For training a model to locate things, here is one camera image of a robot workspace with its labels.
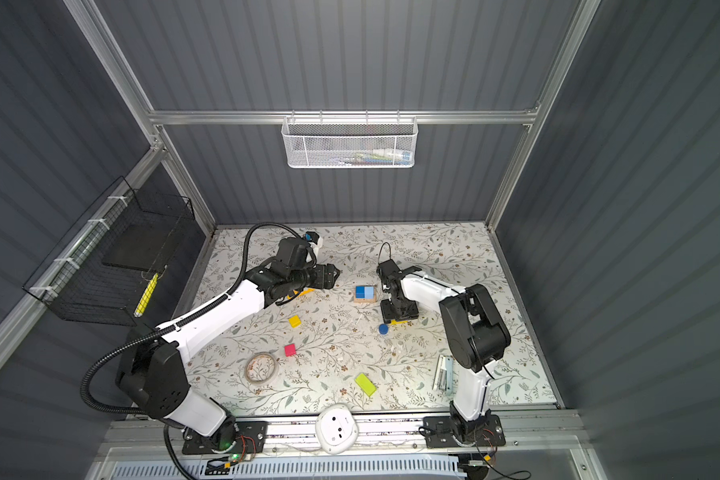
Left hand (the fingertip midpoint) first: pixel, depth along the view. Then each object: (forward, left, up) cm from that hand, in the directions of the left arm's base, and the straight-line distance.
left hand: (328, 269), depth 85 cm
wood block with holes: (-1, -10, -17) cm, 20 cm away
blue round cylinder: (-11, -16, -18) cm, 26 cm away
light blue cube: (+1, -12, -14) cm, 19 cm away
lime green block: (-27, -9, -17) cm, 33 cm away
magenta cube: (-16, +13, -19) cm, 27 cm away
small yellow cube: (-7, +12, -18) cm, 22 cm away
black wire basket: (-5, +53, +10) cm, 54 cm away
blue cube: (+1, -9, -14) cm, 17 cm away
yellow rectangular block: (-12, -19, -11) cm, 25 cm away
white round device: (-38, -2, -15) cm, 41 cm away
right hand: (-8, -21, -18) cm, 29 cm away
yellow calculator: (-11, +4, +6) cm, 13 cm away
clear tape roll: (-21, +20, -18) cm, 34 cm away
